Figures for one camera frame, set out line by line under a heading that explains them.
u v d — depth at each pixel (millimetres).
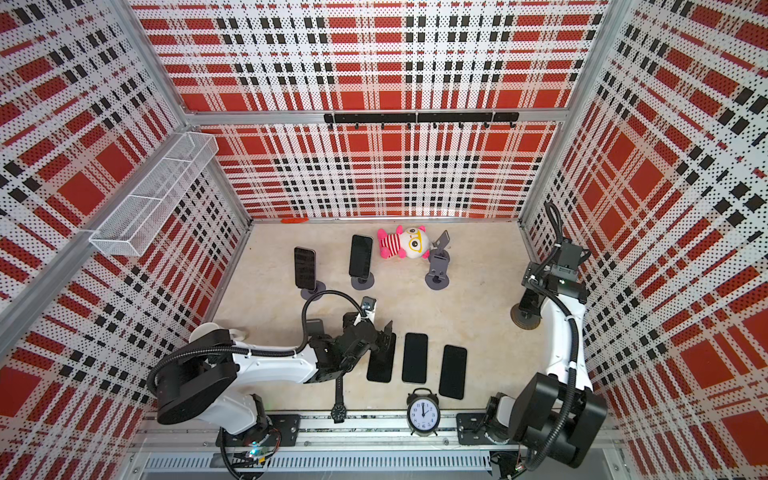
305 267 914
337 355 648
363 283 1016
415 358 866
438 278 989
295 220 1277
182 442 738
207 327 842
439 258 982
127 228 688
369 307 733
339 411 766
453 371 863
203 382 427
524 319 926
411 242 1045
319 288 1011
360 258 961
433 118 896
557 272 595
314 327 815
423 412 746
